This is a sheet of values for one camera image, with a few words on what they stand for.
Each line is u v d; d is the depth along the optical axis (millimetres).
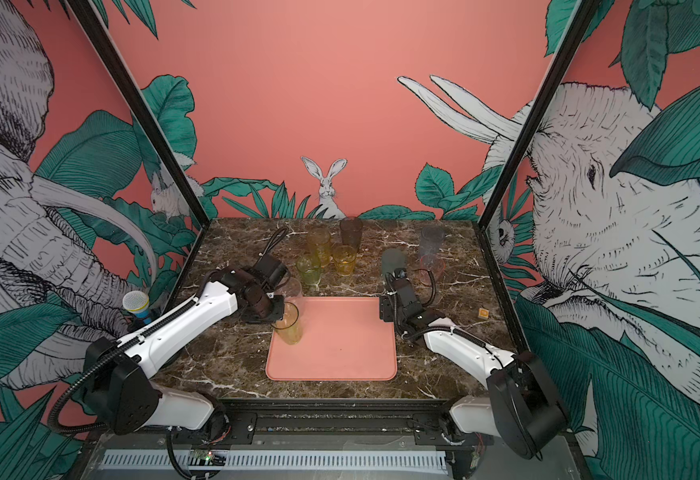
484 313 951
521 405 418
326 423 751
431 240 1041
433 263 1106
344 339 936
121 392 401
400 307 661
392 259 1035
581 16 697
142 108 870
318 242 1145
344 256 1055
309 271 1018
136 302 706
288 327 773
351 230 1023
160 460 700
